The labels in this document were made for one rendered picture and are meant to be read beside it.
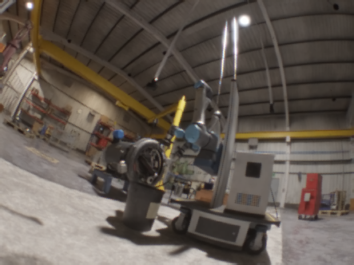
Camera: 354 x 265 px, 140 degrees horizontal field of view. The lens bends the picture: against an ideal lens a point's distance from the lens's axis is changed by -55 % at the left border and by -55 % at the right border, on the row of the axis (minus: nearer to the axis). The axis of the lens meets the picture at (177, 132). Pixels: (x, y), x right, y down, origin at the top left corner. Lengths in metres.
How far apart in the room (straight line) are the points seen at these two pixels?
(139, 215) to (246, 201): 0.83
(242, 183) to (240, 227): 0.35
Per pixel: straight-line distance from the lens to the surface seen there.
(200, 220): 1.21
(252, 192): 1.22
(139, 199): 1.13
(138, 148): 1.91
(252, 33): 9.07
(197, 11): 8.74
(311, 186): 4.39
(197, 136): 1.19
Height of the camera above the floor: 0.47
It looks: 19 degrees up
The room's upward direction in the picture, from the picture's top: 16 degrees clockwise
